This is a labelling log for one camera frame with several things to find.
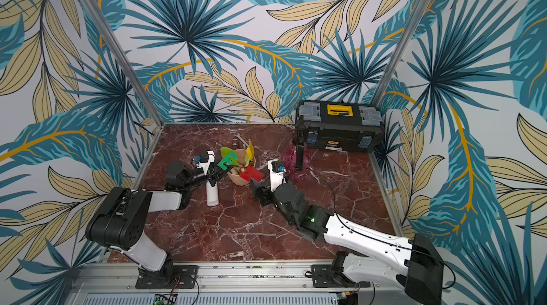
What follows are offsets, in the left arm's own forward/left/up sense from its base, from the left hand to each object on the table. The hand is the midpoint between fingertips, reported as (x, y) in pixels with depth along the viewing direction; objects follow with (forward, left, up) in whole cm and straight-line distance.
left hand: (231, 164), depth 82 cm
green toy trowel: (+9, +4, -3) cm, 10 cm away
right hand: (-14, -9, +7) cm, 17 cm away
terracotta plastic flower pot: (-1, -1, -6) cm, 6 cm away
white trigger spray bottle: (-6, +9, -14) cm, 18 cm away
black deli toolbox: (+23, -47, -1) cm, 52 cm away
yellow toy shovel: (+6, -7, +1) cm, 9 cm away
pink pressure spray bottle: (+4, -26, 0) cm, 26 cm away
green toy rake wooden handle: (-2, +1, +5) cm, 5 cm away
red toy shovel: (0, -7, -6) cm, 9 cm away
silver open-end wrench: (+28, +2, -17) cm, 33 cm away
